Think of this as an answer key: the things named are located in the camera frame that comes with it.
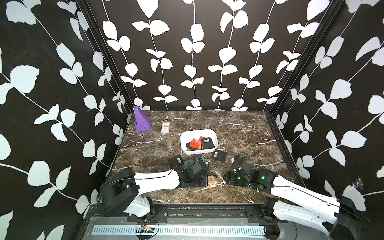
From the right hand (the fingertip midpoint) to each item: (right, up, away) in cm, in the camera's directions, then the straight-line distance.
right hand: (223, 176), depth 78 cm
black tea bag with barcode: (0, +8, +17) cm, 19 cm away
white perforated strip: (-37, -25, -6) cm, 45 cm away
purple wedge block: (-53, +29, +26) cm, 66 cm away
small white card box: (-37, +25, +29) cm, 54 cm away
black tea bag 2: (-27, +4, +14) cm, 31 cm away
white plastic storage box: (-21, +20, +25) cm, 38 cm away
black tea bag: (-7, +15, +20) cm, 26 cm away
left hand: (-7, -3, +2) cm, 8 cm away
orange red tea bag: (-16, +15, +20) cm, 29 cm away
